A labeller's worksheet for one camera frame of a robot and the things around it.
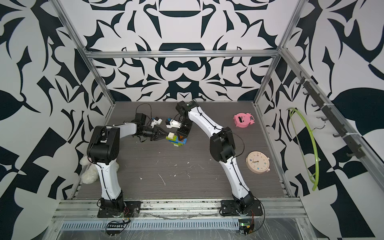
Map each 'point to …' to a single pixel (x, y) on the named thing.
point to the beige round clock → (258, 162)
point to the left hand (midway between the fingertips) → (167, 134)
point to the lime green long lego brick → (174, 139)
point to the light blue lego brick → (184, 142)
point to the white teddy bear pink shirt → (90, 173)
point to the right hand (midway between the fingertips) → (181, 134)
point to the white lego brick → (170, 135)
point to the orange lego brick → (181, 137)
